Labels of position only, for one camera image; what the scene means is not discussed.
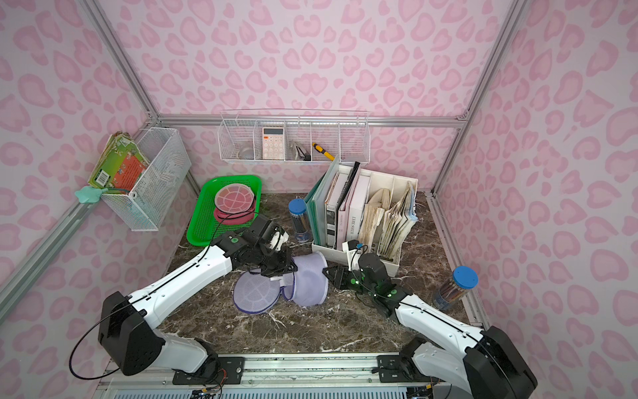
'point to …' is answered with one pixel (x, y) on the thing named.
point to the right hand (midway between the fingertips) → (324, 271)
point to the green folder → (315, 206)
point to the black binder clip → (305, 157)
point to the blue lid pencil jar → (297, 209)
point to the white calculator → (273, 143)
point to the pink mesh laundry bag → (234, 204)
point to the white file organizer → (397, 184)
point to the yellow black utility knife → (318, 148)
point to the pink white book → (351, 209)
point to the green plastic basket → (203, 229)
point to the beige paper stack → (391, 215)
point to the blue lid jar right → (463, 279)
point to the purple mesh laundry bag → (254, 293)
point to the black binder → (355, 169)
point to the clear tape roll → (246, 154)
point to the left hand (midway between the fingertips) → (298, 263)
